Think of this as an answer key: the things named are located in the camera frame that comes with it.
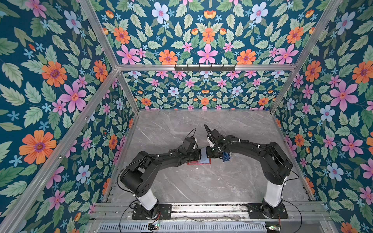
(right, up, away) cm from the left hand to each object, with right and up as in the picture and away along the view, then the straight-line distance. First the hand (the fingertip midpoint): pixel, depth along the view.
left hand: (204, 152), depth 89 cm
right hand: (+1, -2, +2) cm, 3 cm away
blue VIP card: (-1, -2, -6) cm, 6 cm away
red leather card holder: (-4, -7, +1) cm, 8 cm away
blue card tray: (+14, -3, +2) cm, 14 cm away
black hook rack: (0, +54, +4) cm, 54 cm away
